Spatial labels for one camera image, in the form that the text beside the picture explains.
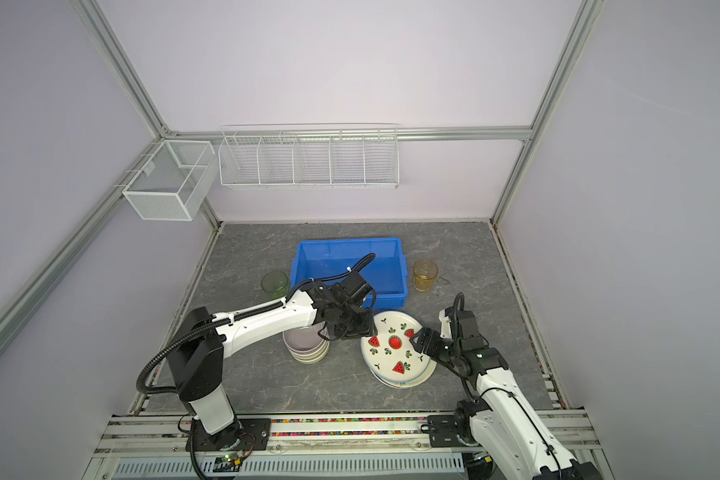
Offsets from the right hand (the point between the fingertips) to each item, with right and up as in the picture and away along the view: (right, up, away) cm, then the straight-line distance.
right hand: (421, 345), depth 83 cm
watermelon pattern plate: (-9, -2, -1) cm, 9 cm away
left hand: (-14, +3, -4) cm, 14 cm away
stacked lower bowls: (-30, -1, -5) cm, 30 cm away
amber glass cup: (+4, +19, +19) cm, 27 cm away
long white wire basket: (-35, +58, +16) cm, 70 cm away
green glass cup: (-46, +15, +16) cm, 51 cm away
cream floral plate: (-6, -9, -4) cm, 12 cm away
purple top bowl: (-32, +2, -2) cm, 32 cm away
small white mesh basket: (-80, +50, +15) cm, 96 cm away
